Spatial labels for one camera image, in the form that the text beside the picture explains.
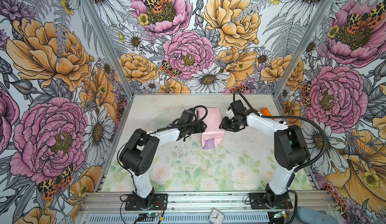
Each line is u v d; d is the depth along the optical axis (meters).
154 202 0.73
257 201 0.74
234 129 0.82
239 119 0.72
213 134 0.95
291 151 0.50
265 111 1.06
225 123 0.85
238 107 0.78
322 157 0.81
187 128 0.75
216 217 0.69
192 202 0.76
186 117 0.75
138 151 0.50
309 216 0.69
